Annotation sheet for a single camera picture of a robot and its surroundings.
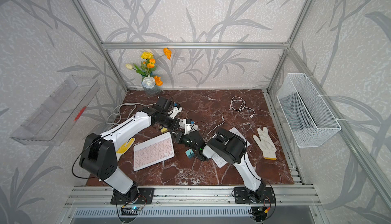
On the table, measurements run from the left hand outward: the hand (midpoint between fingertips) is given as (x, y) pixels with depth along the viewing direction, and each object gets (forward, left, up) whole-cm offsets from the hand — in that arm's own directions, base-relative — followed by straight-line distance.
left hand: (179, 125), depth 86 cm
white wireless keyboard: (-17, -23, -11) cm, 31 cm away
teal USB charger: (-12, -6, -10) cm, 17 cm away
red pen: (-5, +42, +19) cm, 47 cm away
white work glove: (-7, -52, -10) cm, 54 cm away
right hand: (-3, +6, -2) cm, 7 cm away
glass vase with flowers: (+22, +18, +11) cm, 30 cm away
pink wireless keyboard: (-12, +15, -8) cm, 21 cm away
